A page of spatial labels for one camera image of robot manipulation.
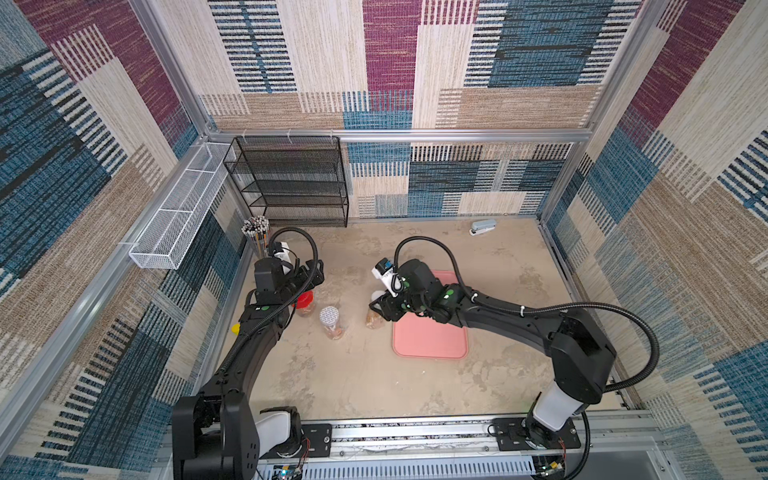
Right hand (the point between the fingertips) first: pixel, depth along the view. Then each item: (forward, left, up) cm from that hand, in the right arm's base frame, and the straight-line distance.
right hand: (383, 303), depth 83 cm
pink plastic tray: (-5, -11, -12) cm, 17 cm away
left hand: (+9, +20, +6) cm, 22 cm away
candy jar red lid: (+3, +23, -3) cm, 24 cm away
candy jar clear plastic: (-3, +3, -3) cm, 5 cm away
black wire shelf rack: (+47, +31, +5) cm, 57 cm away
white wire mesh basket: (+20, +68, +4) cm, 71 cm away
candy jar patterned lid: (-3, +15, -2) cm, 15 cm away
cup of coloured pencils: (+23, +39, +6) cm, 46 cm away
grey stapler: (+38, -37, -10) cm, 54 cm away
